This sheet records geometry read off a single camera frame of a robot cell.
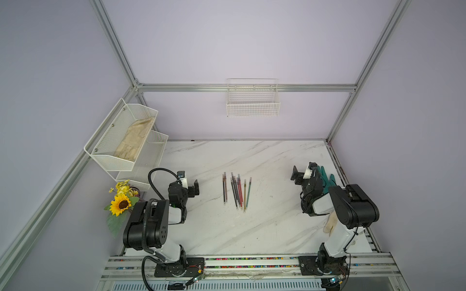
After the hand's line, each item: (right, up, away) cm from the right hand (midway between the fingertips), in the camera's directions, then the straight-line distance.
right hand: (303, 169), depth 96 cm
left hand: (-63, -7, -1) cm, 63 cm away
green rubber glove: (+15, -9, +4) cm, 18 cm away
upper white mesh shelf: (-89, +13, -18) cm, 91 cm away
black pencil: (-43, -11, +2) cm, 45 cm away
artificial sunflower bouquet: (-78, -8, -29) cm, 83 cm away
